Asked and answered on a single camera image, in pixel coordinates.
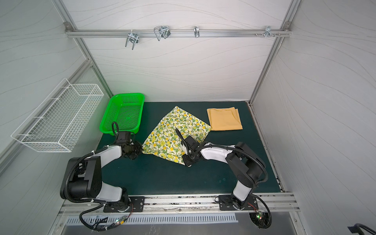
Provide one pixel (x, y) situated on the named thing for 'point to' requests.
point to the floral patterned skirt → (167, 141)
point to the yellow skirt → (224, 118)
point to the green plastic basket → (126, 110)
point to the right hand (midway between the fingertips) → (188, 157)
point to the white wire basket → (55, 125)
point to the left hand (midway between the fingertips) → (146, 146)
